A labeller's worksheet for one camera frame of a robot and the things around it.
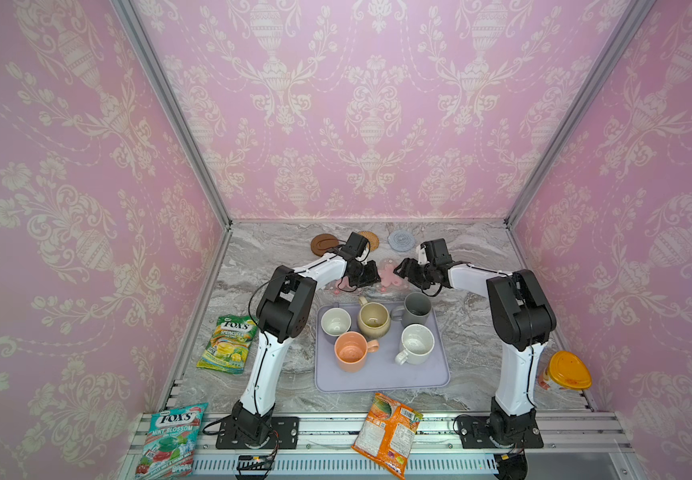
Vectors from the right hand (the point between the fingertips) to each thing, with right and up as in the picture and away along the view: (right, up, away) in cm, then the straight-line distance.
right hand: (401, 273), depth 102 cm
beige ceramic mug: (-10, -13, -10) cm, 20 cm away
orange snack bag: (-8, -37, -30) cm, 48 cm away
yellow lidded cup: (+37, -22, -27) cm, 51 cm away
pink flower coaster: (-20, -4, -8) cm, 22 cm away
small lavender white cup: (-22, -14, -13) cm, 29 cm away
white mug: (+3, -19, -15) cm, 24 cm away
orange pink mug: (-17, -21, -16) cm, 32 cm away
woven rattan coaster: (-9, +12, +13) cm, 20 cm away
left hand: (-8, -2, -1) cm, 8 cm away
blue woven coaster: (+2, +12, +14) cm, 18 cm away
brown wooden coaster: (-28, +10, +11) cm, 32 cm away
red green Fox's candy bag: (-60, -40, -32) cm, 79 cm away
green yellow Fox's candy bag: (-53, -20, -15) cm, 59 cm away
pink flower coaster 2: (-4, -3, +1) cm, 5 cm away
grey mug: (+3, -11, -8) cm, 14 cm away
